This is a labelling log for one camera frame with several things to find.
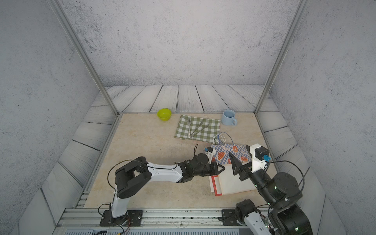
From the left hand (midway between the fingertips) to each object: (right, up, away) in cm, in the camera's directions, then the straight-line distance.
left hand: (228, 172), depth 76 cm
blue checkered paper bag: (+1, -6, +1) cm, 6 cm away
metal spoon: (-21, +26, +38) cm, 51 cm away
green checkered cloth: (-15, +21, +34) cm, 43 cm away
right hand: (-1, +15, -21) cm, 26 cm away
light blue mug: (+7, +29, +32) cm, 44 cm away
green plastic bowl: (-41, +32, +42) cm, 67 cm away
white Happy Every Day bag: (-8, -9, +8) cm, 15 cm away
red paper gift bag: (-6, -10, +5) cm, 13 cm away
